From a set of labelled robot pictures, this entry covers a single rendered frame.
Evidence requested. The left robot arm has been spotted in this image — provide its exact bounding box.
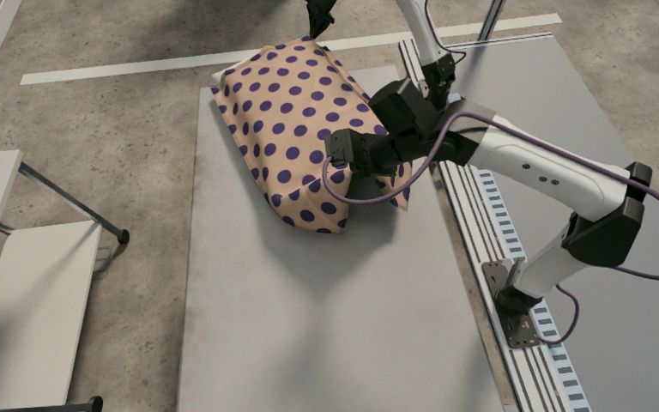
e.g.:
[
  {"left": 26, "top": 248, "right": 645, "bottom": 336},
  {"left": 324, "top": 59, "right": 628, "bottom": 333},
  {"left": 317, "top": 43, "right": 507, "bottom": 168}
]
[{"left": 323, "top": 77, "right": 653, "bottom": 348}]

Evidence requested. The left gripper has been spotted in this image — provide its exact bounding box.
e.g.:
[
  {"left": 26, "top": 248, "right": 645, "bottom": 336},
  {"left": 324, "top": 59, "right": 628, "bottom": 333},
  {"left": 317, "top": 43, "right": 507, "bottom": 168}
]
[{"left": 349, "top": 132, "right": 407, "bottom": 179}]

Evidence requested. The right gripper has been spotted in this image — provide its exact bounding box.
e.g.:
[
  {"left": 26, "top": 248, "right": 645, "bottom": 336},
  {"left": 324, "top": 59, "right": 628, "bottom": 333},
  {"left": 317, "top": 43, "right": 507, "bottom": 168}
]
[{"left": 306, "top": 0, "right": 337, "bottom": 40}]

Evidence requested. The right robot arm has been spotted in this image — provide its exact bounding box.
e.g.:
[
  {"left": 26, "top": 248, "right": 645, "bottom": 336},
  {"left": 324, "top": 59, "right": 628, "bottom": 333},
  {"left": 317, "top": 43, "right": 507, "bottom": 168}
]
[{"left": 396, "top": 0, "right": 456, "bottom": 112}]

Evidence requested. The beige polka-dot pillowcase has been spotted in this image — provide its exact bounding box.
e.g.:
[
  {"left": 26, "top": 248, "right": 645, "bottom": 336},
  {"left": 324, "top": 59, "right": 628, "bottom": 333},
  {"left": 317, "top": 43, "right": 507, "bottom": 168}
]
[{"left": 210, "top": 36, "right": 413, "bottom": 234}]

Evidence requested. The white pillow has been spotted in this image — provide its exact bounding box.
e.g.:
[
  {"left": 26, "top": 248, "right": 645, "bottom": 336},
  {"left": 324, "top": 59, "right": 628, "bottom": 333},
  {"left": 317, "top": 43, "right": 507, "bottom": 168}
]
[{"left": 212, "top": 30, "right": 310, "bottom": 86}]

